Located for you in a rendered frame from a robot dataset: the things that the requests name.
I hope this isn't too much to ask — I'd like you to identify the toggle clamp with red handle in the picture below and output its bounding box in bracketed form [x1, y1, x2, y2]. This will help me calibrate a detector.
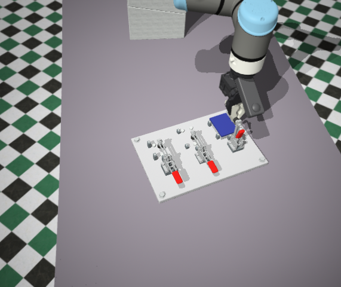
[157, 138, 183, 184]
[191, 130, 218, 173]

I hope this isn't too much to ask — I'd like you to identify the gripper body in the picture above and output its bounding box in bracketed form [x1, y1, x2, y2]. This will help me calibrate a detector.
[219, 68, 256, 105]

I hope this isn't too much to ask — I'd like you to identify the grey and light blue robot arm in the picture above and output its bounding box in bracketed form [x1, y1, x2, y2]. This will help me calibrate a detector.
[173, 0, 279, 118]

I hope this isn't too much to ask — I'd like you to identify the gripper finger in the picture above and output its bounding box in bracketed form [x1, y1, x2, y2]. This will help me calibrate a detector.
[237, 103, 245, 119]
[225, 97, 239, 123]

